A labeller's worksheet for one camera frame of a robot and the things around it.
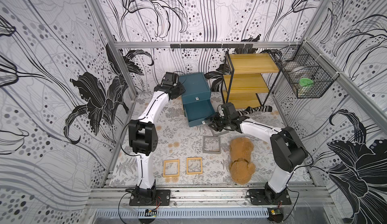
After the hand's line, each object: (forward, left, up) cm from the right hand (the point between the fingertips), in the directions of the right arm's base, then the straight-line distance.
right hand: (206, 119), depth 90 cm
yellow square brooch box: (-26, +20, -11) cm, 34 cm away
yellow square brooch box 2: (-20, +11, -11) cm, 26 cm away
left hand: (+15, +15, +9) cm, 23 cm away
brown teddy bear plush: (-28, -17, -3) cm, 33 cm away
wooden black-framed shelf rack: (+37, -31, +2) cm, 49 cm away
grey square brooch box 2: (-6, -3, -12) cm, 14 cm away
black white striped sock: (+15, -32, -10) cm, 36 cm away
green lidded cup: (+8, -54, +17) cm, 57 cm away
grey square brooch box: (-2, -6, -13) cm, 14 cm away
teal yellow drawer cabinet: (+13, +6, 0) cm, 14 cm away
